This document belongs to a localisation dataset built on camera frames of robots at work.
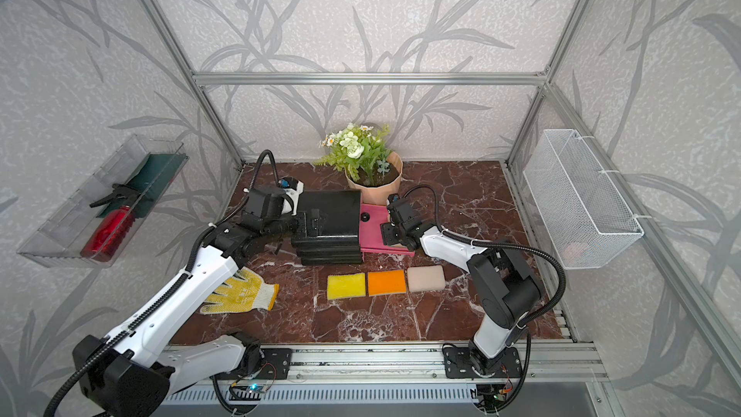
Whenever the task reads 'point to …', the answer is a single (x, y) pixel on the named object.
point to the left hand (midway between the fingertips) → (315, 217)
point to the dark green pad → (153, 178)
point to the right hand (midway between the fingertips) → (390, 226)
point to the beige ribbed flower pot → (378, 195)
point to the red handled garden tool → (109, 235)
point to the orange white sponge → (425, 278)
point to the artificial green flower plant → (356, 148)
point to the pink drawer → (371, 217)
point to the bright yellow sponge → (344, 286)
